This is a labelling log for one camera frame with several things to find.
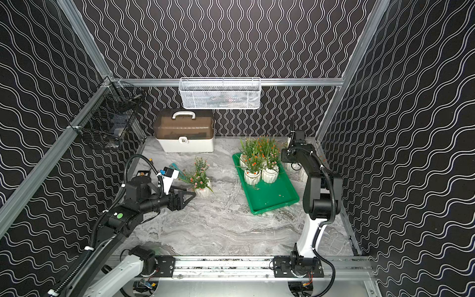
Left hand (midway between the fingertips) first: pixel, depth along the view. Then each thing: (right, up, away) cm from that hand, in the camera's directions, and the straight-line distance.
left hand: (189, 189), depth 70 cm
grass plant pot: (+53, +3, +27) cm, 60 cm away
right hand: (+46, +13, +28) cm, 56 cm away
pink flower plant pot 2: (+47, +5, +29) cm, 55 cm away
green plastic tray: (+31, -8, +25) cm, 41 cm away
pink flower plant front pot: (+35, +3, +24) cm, 43 cm away
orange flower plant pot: (+34, +17, +25) cm, 46 cm away
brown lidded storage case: (-14, +29, +43) cm, 54 cm away
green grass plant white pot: (+23, +17, +30) cm, 42 cm away
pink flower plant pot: (0, +2, +14) cm, 15 cm away
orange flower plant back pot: (+26, +4, +22) cm, 34 cm away
